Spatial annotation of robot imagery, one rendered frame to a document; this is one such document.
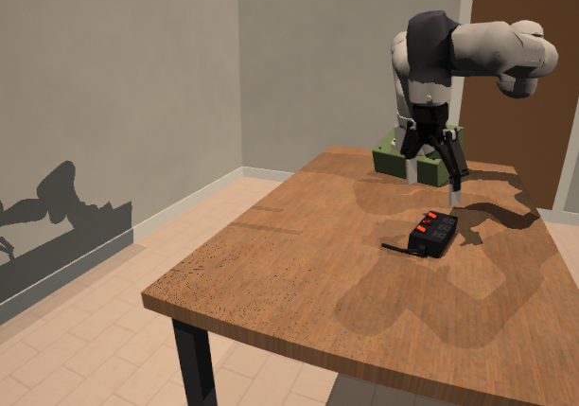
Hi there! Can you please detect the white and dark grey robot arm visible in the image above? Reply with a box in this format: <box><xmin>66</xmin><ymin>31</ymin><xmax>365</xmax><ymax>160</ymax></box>
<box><xmin>391</xmin><ymin>10</ymin><xmax>558</xmax><ymax>151</ymax></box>

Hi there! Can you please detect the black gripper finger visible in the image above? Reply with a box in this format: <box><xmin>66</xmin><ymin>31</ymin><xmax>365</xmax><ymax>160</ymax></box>
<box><xmin>400</xmin><ymin>120</ymin><xmax>425</xmax><ymax>185</ymax></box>
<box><xmin>427</xmin><ymin>129</ymin><xmax>469</xmax><ymax>206</ymax></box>

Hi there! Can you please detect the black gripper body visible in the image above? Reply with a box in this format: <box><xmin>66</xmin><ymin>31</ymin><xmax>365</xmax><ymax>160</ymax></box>
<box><xmin>412</xmin><ymin>102</ymin><xmax>448</xmax><ymax>147</ymax></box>

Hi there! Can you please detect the black power strip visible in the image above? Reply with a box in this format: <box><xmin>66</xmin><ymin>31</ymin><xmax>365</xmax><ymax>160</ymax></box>
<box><xmin>381</xmin><ymin>211</ymin><xmax>458</xmax><ymax>258</ymax></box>

